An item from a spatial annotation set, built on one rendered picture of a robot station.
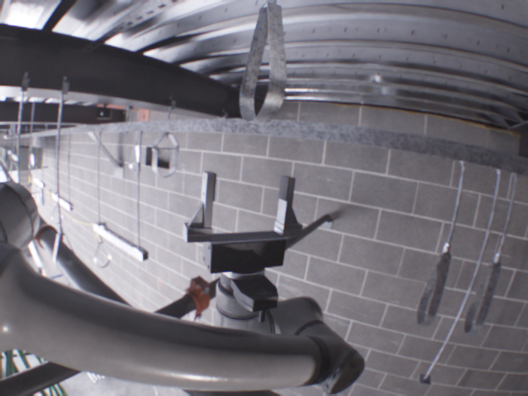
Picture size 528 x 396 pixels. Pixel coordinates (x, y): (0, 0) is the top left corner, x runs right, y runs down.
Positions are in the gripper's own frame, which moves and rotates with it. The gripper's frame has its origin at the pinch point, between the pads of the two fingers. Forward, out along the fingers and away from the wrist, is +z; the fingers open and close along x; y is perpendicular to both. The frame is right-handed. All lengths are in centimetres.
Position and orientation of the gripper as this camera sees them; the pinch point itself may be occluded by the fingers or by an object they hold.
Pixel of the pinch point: (250, 187)
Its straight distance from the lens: 40.2
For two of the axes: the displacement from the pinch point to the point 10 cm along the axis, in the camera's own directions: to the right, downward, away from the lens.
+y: -4.4, -2.1, 8.7
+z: 1.0, -9.8, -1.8
